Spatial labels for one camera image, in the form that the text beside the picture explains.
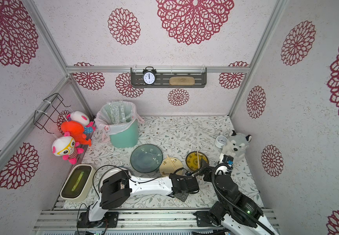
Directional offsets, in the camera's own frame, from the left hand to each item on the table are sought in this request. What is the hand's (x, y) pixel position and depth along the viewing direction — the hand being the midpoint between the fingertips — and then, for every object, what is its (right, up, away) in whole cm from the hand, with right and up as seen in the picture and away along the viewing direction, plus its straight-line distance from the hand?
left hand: (180, 193), depth 82 cm
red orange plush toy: (-61, +35, +3) cm, 70 cm away
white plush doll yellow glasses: (-63, +27, -2) cm, 68 cm away
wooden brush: (+1, +66, +8) cm, 66 cm away
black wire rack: (-71, +48, -5) cm, 86 cm away
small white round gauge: (+29, +28, +19) cm, 44 cm away
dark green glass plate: (-21, +17, +15) cm, 31 cm away
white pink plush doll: (-63, +44, +12) cm, 78 cm away
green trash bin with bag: (-37, +41, +6) cm, 56 cm away
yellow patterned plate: (+8, +16, +13) cm, 22 cm away
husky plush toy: (+32, +27, 0) cm, 42 cm away
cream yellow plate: (-6, +13, +10) cm, 18 cm away
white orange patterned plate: (-44, +9, +8) cm, 45 cm away
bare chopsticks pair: (-5, +15, +10) cm, 19 cm away
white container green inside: (-56, +6, -2) cm, 57 cm away
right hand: (+12, +21, -14) cm, 28 cm away
